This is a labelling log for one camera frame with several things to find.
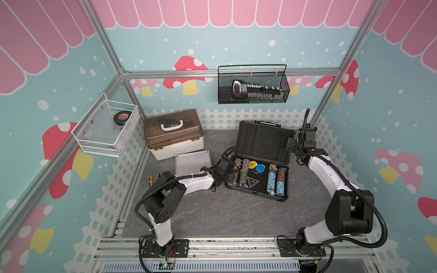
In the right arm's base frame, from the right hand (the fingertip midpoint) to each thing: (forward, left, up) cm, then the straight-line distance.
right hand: (297, 142), depth 89 cm
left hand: (-11, +37, -16) cm, 42 cm away
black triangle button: (-15, +24, -16) cm, 32 cm away
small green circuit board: (-51, +64, -19) cm, 84 cm away
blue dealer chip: (-6, +18, -16) cm, 24 cm away
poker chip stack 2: (-9, +28, -14) cm, 33 cm away
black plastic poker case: (-1, +17, -15) cm, 23 cm away
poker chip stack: (-6, +32, -14) cm, 35 cm away
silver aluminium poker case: (-4, +57, -13) cm, 59 cm away
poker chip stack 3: (-14, +14, -13) cm, 24 cm away
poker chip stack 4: (-19, +10, -14) cm, 25 cm away
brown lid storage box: (+6, +66, +2) cm, 66 cm away
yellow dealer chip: (-4, +23, -15) cm, 27 cm away
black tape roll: (+3, +87, +16) cm, 88 cm away
